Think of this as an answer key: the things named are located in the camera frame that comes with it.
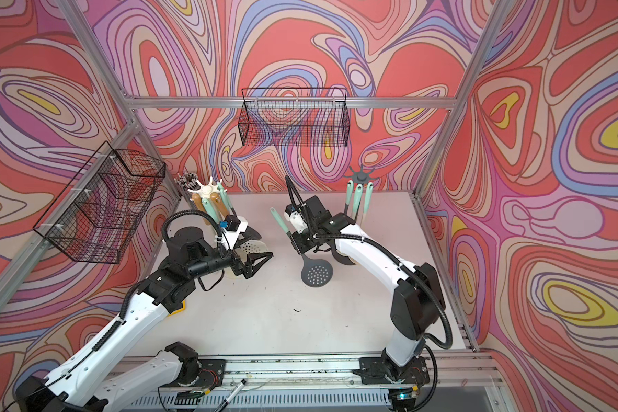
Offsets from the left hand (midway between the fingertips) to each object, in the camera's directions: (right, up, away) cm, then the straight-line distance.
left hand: (264, 246), depth 68 cm
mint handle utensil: (+14, -10, +11) cm, 20 cm away
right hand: (+8, -2, +15) cm, 17 cm away
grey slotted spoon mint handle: (+24, +14, +4) cm, 28 cm away
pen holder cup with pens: (-36, +22, +33) cm, 54 cm away
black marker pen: (-11, -42, 0) cm, 44 cm away
